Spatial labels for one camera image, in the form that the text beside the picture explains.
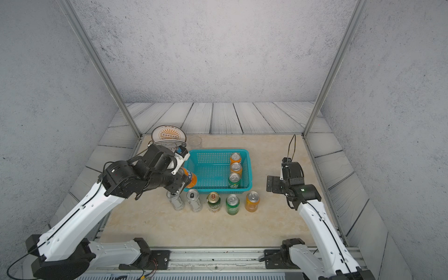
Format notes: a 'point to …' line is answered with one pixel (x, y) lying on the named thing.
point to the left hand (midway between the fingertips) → (186, 177)
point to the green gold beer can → (213, 202)
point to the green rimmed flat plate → (170, 144)
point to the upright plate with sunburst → (168, 132)
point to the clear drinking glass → (195, 142)
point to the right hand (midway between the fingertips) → (280, 181)
